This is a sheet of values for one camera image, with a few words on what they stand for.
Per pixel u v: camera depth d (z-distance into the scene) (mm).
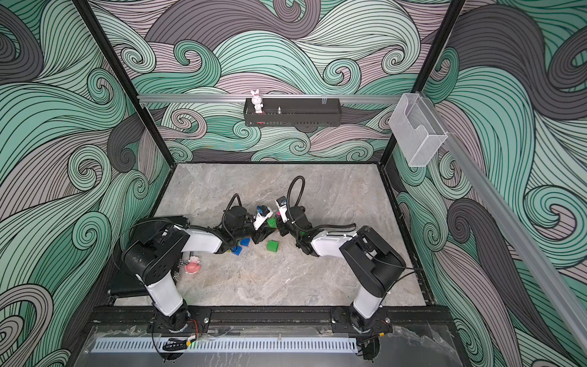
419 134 761
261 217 796
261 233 815
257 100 890
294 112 992
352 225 616
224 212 744
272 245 900
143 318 729
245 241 909
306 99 944
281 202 789
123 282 764
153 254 482
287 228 812
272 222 873
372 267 457
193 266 818
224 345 697
